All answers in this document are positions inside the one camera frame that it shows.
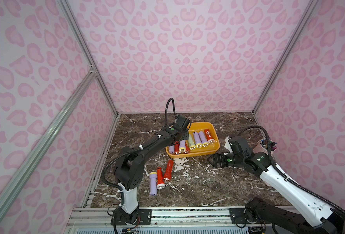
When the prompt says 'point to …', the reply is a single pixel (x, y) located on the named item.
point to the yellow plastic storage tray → (197, 126)
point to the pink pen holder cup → (258, 148)
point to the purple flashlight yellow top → (171, 149)
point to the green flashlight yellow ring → (192, 147)
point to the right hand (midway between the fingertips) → (214, 158)
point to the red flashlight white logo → (208, 137)
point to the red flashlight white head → (161, 184)
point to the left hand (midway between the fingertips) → (186, 133)
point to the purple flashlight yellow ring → (182, 150)
